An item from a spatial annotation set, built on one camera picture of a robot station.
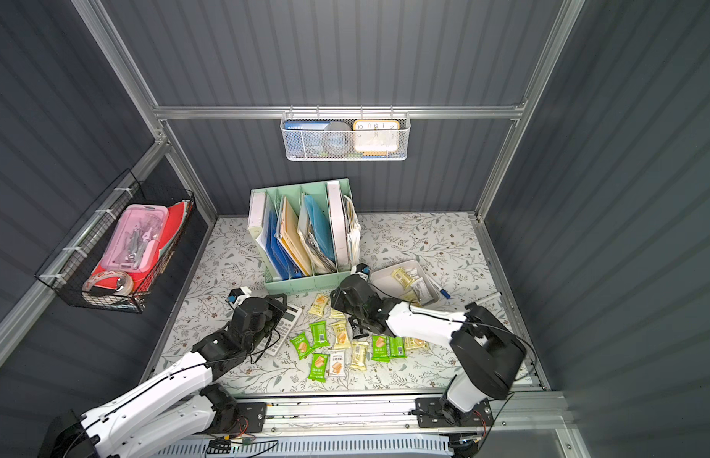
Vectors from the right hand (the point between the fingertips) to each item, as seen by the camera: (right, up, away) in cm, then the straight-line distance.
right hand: (337, 292), depth 85 cm
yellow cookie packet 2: (-7, -5, +9) cm, 12 cm away
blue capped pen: (+35, -1, +12) cm, 37 cm away
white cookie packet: (0, -20, -3) cm, 20 cm away
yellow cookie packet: (+1, -14, +1) cm, 15 cm away
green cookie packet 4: (-5, -21, -4) cm, 22 cm away
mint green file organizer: (-10, +18, +1) cm, 20 cm away
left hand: (-15, 0, -5) cm, 15 cm away
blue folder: (-17, +7, +8) cm, 20 cm away
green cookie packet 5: (-11, -16, 0) cm, 19 cm away
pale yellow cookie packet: (+7, -17, -1) cm, 19 cm away
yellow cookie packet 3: (+23, -15, 0) cm, 28 cm away
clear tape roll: (-56, +6, -20) cm, 59 cm away
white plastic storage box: (+23, +2, +12) cm, 26 cm away
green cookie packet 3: (+18, -16, -1) cm, 24 cm away
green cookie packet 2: (+13, -17, -1) cm, 21 cm away
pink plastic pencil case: (-51, +15, -13) cm, 54 cm away
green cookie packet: (-6, -13, +2) cm, 15 cm away
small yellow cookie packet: (-1, -8, +6) cm, 10 cm away
